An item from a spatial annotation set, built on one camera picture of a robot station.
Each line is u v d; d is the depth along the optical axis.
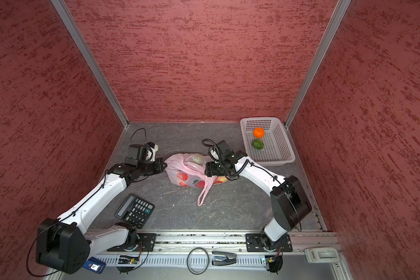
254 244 0.74
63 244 0.39
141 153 0.65
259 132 1.10
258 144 1.03
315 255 0.69
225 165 0.62
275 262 0.72
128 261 0.72
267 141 1.10
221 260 0.69
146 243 0.74
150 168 0.70
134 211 0.81
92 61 0.88
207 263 0.69
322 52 0.85
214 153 0.71
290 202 0.44
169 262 0.77
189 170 0.83
